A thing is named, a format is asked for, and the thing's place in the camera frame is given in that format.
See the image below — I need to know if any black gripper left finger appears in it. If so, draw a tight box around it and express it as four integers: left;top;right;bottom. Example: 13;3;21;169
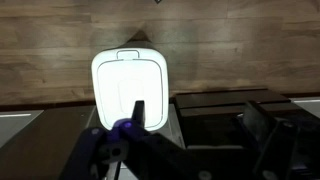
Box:
59;99;214;180

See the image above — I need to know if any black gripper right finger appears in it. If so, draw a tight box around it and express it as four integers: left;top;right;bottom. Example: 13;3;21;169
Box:
233;100;320;180

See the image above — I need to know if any light grey panel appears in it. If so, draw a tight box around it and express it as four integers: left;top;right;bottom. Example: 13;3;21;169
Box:
0;109;45;148
290;97;320;120

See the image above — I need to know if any black rectangular box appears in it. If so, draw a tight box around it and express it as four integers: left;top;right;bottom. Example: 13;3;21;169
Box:
174;87;303;150

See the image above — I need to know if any white plastic container lid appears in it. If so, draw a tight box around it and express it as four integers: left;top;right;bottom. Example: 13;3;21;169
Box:
91;30;171;132

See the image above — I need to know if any dark brown board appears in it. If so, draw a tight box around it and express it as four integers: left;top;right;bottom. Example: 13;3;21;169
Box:
0;105;98;180

